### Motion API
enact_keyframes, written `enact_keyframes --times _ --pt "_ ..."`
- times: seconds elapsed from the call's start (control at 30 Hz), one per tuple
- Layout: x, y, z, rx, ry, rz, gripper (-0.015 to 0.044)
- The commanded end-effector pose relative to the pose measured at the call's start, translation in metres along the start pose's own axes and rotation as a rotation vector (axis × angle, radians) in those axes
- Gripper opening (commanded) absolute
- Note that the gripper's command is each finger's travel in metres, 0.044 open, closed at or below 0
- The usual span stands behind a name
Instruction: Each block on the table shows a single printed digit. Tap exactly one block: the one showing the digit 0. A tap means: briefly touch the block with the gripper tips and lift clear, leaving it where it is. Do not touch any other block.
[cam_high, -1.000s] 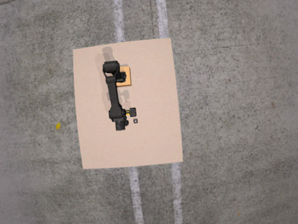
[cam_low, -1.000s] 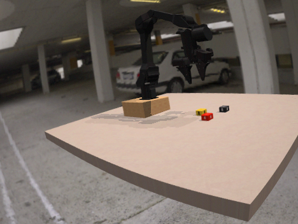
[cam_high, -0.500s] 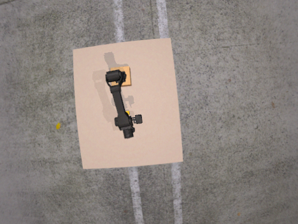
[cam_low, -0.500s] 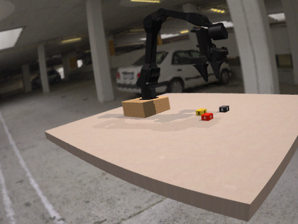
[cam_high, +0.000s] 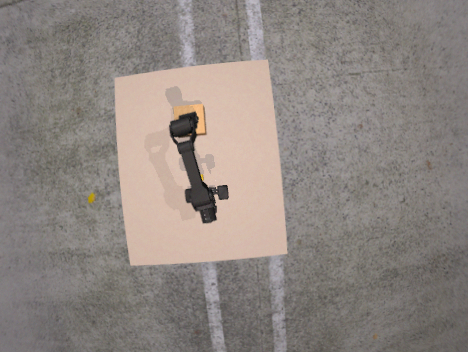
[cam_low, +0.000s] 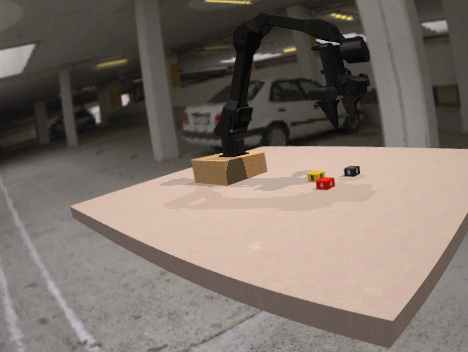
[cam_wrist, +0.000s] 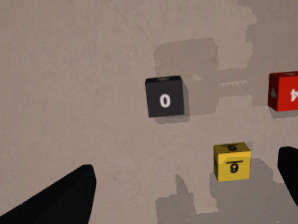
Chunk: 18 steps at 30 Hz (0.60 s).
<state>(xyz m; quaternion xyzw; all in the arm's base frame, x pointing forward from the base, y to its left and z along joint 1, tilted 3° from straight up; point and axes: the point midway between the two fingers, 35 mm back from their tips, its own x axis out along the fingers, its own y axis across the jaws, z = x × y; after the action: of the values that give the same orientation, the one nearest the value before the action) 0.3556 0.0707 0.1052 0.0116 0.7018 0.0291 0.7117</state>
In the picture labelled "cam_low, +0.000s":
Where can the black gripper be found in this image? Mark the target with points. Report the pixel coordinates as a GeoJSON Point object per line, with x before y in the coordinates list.
{"type": "Point", "coordinates": [327, 95]}

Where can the red block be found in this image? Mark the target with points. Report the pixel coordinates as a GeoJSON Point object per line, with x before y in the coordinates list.
{"type": "Point", "coordinates": [325, 183]}

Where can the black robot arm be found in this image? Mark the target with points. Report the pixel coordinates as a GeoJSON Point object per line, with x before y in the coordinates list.
{"type": "Point", "coordinates": [236, 113]}

